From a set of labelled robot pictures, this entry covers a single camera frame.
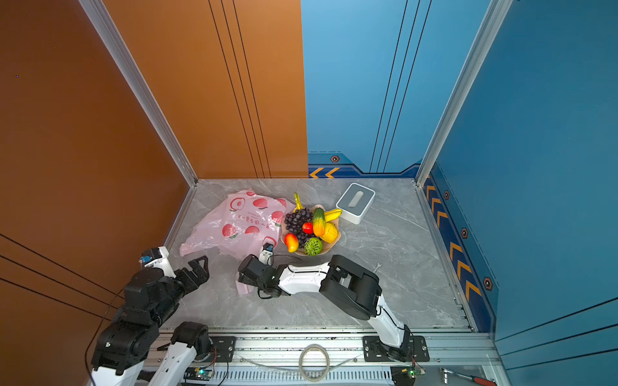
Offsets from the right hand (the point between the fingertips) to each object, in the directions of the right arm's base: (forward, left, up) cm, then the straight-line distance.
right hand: (246, 275), depth 87 cm
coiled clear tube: (-27, -29, -2) cm, 40 cm away
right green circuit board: (-29, -51, -5) cm, 59 cm away
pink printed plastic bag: (+18, +5, +6) cm, 20 cm away
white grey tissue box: (+34, -42, 0) cm, 54 cm away
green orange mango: (+16, -26, +10) cm, 33 cm away
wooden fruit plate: (+8, -19, +3) cm, 21 cm away
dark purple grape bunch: (+18, -17, +8) cm, 26 cm away
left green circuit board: (-29, +9, -4) cm, 31 cm away
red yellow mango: (+10, -16, +6) cm, 20 cm away
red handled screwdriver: (-30, -71, -2) cm, 77 cm away
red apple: (+15, -22, +8) cm, 28 cm away
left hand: (-4, +9, +19) cm, 22 cm away
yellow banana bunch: (+21, -30, +8) cm, 38 cm away
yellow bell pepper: (+14, -31, +5) cm, 34 cm away
